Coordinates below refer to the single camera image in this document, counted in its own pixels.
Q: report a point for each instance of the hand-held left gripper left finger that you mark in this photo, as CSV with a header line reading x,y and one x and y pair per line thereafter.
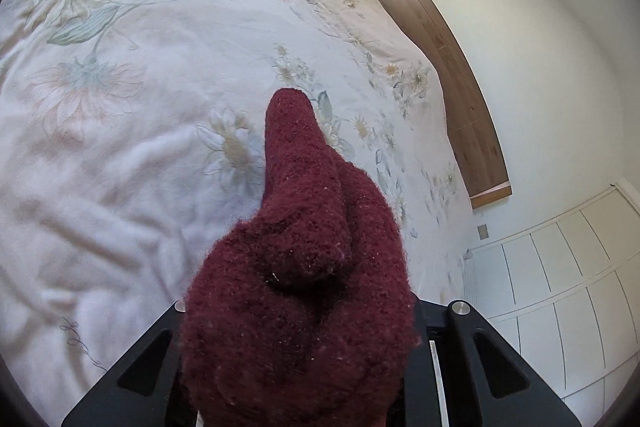
x,y
165,332

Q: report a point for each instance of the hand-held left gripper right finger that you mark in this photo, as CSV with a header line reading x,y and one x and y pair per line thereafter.
x,y
425,314

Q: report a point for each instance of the dark red knitted sweater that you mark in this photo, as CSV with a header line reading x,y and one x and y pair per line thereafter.
x,y
305,297

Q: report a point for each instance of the white wardrobe doors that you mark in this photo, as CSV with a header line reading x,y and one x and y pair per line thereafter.
x,y
565,297

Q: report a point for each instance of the wooden headboard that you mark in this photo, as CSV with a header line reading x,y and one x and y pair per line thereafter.
x,y
450,72

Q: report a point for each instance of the white floral duvet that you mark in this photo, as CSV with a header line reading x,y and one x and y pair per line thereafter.
x,y
175,72

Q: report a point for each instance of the single wall switch plate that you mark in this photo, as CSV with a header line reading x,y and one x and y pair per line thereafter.
x,y
482,232

